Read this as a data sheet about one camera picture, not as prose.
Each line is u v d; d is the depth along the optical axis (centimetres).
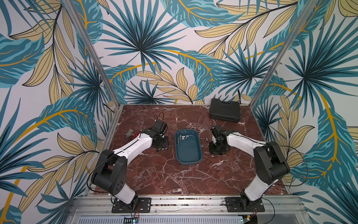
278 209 77
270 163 47
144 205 74
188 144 95
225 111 113
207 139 98
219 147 78
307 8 69
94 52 86
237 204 73
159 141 65
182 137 98
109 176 43
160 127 70
